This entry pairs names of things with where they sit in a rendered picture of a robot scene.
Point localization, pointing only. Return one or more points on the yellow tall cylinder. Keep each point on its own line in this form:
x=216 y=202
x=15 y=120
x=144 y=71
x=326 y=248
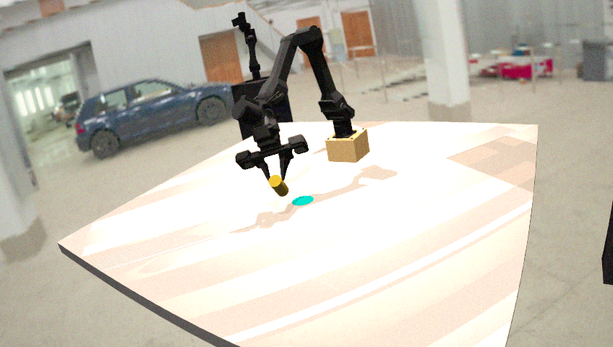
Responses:
x=278 y=185

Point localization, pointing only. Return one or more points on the cyan circle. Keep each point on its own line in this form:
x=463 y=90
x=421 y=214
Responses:
x=303 y=200

